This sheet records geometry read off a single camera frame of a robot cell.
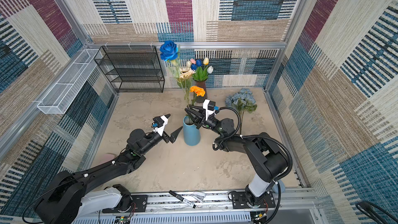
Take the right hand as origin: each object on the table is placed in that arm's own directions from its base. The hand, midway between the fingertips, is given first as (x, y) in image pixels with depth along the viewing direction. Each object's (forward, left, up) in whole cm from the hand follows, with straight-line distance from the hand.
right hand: (186, 108), depth 72 cm
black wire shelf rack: (+46, +40, -12) cm, 63 cm away
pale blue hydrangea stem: (+21, -35, -21) cm, 46 cm away
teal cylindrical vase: (-5, -2, -16) cm, 17 cm away
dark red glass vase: (+29, -8, -13) cm, 33 cm away
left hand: (-2, +6, -5) cm, 8 cm away
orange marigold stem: (+6, -6, +5) cm, 10 cm away
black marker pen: (-34, -1, -28) cm, 45 cm away
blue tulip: (+34, -7, 0) cm, 35 cm away
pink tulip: (+35, -3, 0) cm, 35 cm away
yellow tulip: (+35, -11, 0) cm, 37 cm away
